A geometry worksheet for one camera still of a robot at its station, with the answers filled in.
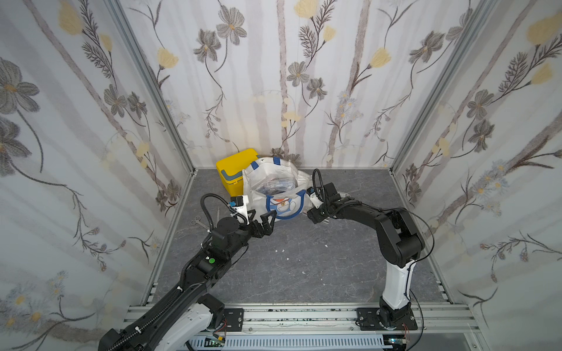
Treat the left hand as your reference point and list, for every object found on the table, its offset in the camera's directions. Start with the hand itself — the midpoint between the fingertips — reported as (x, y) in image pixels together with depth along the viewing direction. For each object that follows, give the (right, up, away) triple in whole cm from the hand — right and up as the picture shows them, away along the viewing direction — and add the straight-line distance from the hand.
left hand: (268, 211), depth 73 cm
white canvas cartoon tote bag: (+9, +1, +26) cm, 27 cm away
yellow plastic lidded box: (-20, +17, +26) cm, 37 cm away
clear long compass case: (+2, +9, +23) cm, 25 cm away
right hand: (+21, 0, +26) cm, 33 cm away
